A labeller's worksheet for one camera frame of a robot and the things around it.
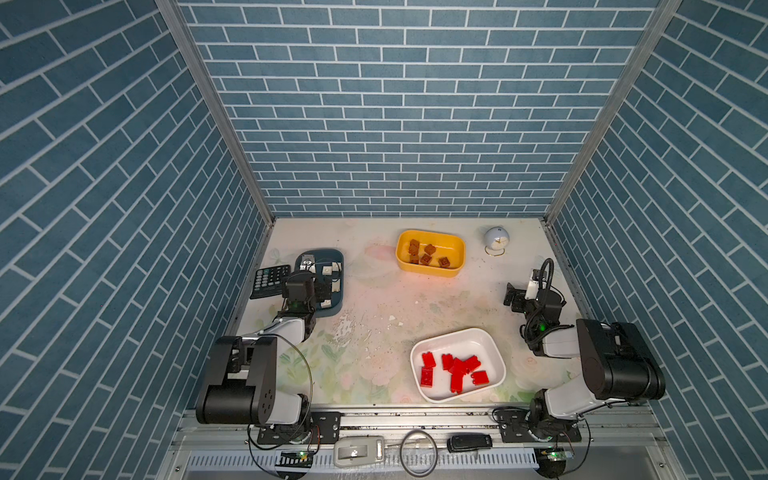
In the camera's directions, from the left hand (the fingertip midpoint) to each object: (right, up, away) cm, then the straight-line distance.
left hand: (314, 275), depth 92 cm
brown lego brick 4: (+43, +3, +13) cm, 45 cm away
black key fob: (+43, -37, -23) cm, 61 cm away
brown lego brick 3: (+36, +4, +13) cm, 39 cm away
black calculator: (-17, -3, +7) cm, 19 cm away
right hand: (+68, -4, +2) cm, 68 cm away
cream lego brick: (+2, +5, -13) cm, 14 cm away
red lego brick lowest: (+43, -24, -11) cm, 51 cm away
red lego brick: (+34, -27, -11) cm, 45 cm away
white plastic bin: (+48, -19, -5) cm, 52 cm away
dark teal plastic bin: (+1, +3, +13) cm, 14 cm away
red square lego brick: (+40, -24, -9) cm, 47 cm away
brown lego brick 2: (+38, +8, +19) cm, 43 cm away
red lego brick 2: (+35, -23, -8) cm, 43 cm away
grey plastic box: (+17, -39, -23) cm, 48 cm away
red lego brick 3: (+43, -28, -12) cm, 52 cm away
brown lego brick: (+32, +9, +18) cm, 38 cm away
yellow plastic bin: (+46, +9, +16) cm, 49 cm away
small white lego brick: (+1, +1, +11) cm, 11 cm away
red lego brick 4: (+47, -24, -10) cm, 54 cm away
